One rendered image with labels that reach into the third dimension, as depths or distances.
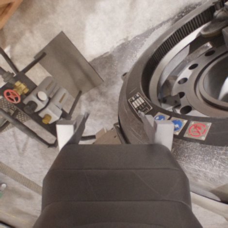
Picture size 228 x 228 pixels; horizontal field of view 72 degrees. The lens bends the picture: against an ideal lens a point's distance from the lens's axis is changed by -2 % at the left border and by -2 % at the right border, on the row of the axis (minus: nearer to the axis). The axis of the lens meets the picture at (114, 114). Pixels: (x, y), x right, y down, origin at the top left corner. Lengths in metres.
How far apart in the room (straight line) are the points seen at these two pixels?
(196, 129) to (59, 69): 1.08
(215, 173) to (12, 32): 1.27
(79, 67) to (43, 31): 0.31
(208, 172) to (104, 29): 0.95
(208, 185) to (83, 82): 1.09
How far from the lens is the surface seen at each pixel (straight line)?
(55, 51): 1.20
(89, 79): 1.21
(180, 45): 0.71
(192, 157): 0.26
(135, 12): 1.04
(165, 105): 0.55
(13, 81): 0.87
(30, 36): 1.25
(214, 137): 0.27
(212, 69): 0.64
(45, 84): 0.93
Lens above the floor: 1.03
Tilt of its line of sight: 49 degrees down
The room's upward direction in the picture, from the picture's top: 171 degrees counter-clockwise
